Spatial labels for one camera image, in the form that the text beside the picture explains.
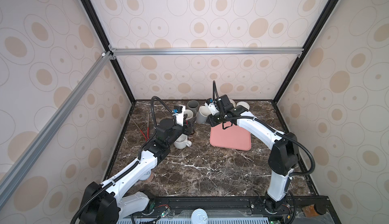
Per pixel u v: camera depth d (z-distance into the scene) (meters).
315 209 0.65
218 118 0.75
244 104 1.06
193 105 1.03
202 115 0.85
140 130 1.01
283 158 0.49
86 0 0.71
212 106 0.78
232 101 1.09
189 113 1.00
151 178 0.81
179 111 0.62
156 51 1.94
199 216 0.66
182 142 0.88
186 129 0.67
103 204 0.39
